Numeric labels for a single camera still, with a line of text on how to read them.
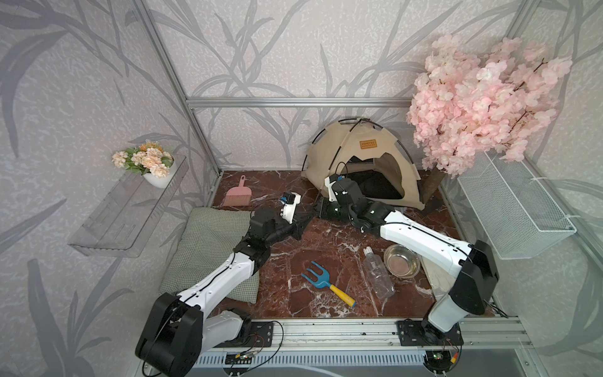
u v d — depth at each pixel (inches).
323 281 33.0
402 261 34.4
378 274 33.7
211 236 37.2
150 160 24.0
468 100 24.6
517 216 23.5
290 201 26.8
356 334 29.6
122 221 25.8
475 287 16.6
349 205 23.1
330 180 28.7
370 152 33.2
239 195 43.3
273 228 25.7
